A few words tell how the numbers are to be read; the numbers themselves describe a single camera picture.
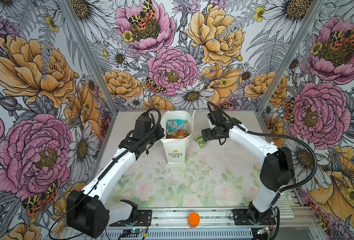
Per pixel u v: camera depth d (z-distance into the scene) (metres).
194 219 0.67
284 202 0.78
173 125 0.86
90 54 0.89
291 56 0.90
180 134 0.87
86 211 0.39
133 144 0.52
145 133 0.59
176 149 0.80
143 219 0.73
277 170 0.47
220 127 0.65
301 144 0.47
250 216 0.68
